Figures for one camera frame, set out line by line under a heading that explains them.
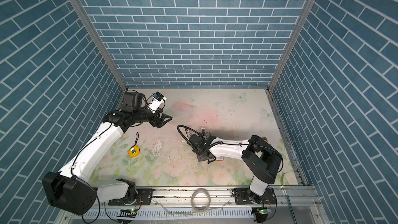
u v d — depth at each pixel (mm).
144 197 733
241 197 737
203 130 912
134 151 866
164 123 697
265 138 937
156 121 665
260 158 456
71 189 373
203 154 615
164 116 680
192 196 747
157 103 669
